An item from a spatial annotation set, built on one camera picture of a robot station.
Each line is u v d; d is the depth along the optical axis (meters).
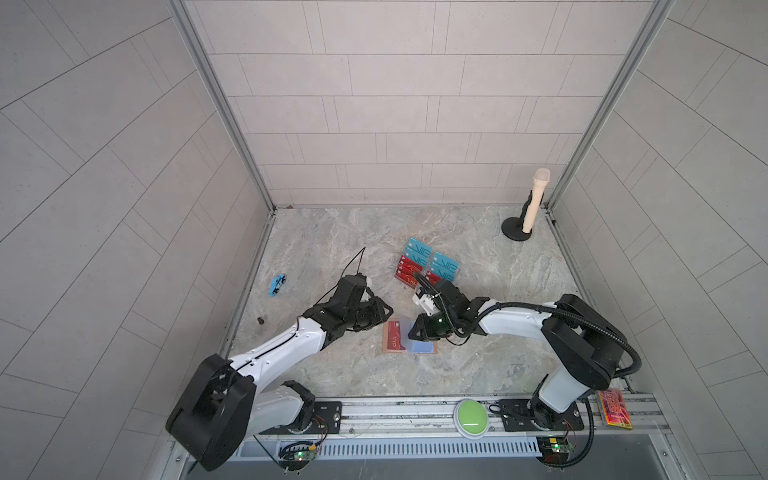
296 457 0.65
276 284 0.92
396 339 0.83
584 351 0.44
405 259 0.94
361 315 0.70
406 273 0.95
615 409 0.71
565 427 0.70
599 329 0.47
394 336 0.84
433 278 0.91
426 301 0.80
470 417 0.71
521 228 1.00
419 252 0.94
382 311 0.75
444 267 0.90
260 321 0.86
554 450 0.68
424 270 0.92
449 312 0.68
